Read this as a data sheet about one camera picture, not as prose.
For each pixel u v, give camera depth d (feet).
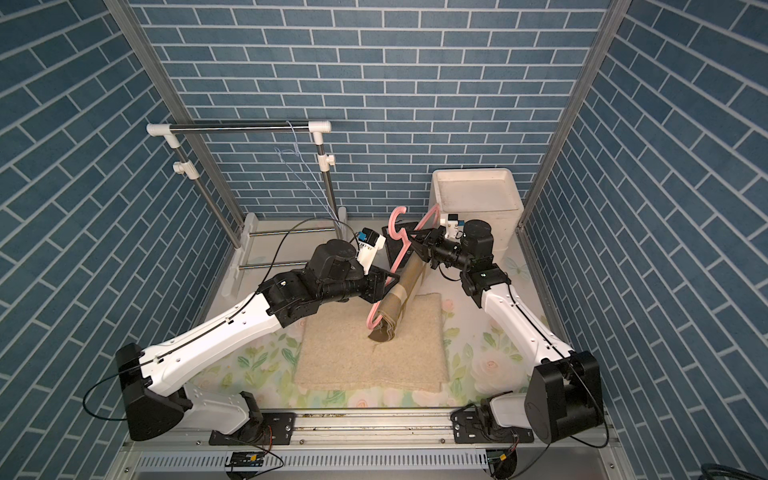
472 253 1.98
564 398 1.34
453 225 2.42
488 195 3.18
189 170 2.59
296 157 2.63
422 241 2.25
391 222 2.07
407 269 2.53
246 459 2.37
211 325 1.44
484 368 2.77
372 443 2.40
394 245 2.13
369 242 1.93
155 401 1.31
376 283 2.03
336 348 2.80
